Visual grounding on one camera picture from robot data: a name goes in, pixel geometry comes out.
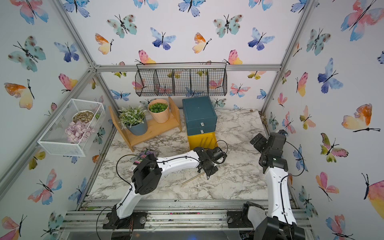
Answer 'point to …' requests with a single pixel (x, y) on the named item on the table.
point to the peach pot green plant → (159, 110)
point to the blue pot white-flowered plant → (134, 119)
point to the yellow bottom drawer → (207, 141)
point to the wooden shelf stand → (154, 129)
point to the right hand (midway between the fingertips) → (264, 139)
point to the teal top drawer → (206, 122)
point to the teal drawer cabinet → (200, 115)
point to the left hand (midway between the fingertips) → (213, 167)
